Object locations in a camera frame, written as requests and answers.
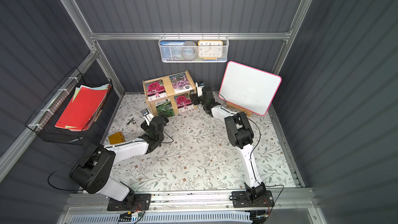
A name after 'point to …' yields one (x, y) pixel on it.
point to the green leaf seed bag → (165, 107)
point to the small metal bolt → (130, 121)
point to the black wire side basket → (43, 123)
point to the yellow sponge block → (116, 138)
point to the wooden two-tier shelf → (170, 94)
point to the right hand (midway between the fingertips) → (197, 92)
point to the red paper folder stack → (87, 101)
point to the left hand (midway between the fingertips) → (154, 115)
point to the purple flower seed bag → (180, 83)
